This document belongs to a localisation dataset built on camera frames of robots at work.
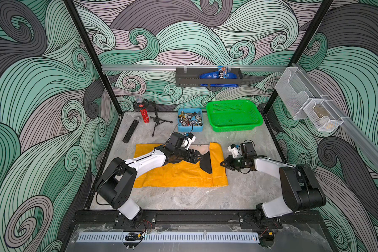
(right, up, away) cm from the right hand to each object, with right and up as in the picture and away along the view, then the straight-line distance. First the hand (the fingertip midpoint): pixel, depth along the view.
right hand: (222, 164), depth 91 cm
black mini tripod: (-42, +27, +17) cm, 53 cm away
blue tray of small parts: (-19, +27, +24) cm, 41 cm away
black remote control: (-60, +19, +15) cm, 65 cm away
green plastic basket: (+11, +30, +28) cm, 43 cm away
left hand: (-16, +8, -6) cm, 18 cm away
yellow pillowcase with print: (-8, -3, -3) cm, 9 cm away
